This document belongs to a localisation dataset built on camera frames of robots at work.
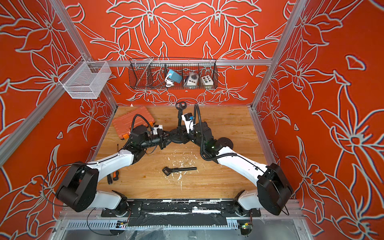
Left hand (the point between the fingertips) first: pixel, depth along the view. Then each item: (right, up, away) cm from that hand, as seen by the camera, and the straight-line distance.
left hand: (177, 134), depth 76 cm
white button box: (+18, +32, +18) cm, 41 cm away
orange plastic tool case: (-40, +4, +27) cm, 49 cm away
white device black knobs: (+8, +32, +14) cm, 36 cm away
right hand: (-1, +4, -1) cm, 4 cm away
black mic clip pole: (-7, -22, +9) cm, 25 cm away
